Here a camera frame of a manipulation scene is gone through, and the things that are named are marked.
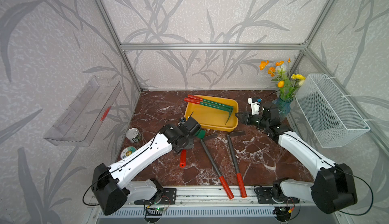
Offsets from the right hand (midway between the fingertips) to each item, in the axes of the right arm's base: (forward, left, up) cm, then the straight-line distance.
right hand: (237, 113), depth 82 cm
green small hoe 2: (+15, +1, -18) cm, 23 cm away
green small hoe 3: (-18, +20, +10) cm, 29 cm away
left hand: (-15, +26, -5) cm, 31 cm away
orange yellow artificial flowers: (+16, -30, +7) cm, 35 cm away
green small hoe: (+20, +2, -18) cm, 27 cm away
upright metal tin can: (-4, +61, -14) cm, 63 cm away
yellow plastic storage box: (+10, +12, -19) cm, 25 cm away
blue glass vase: (+9, -30, -5) cm, 32 cm away
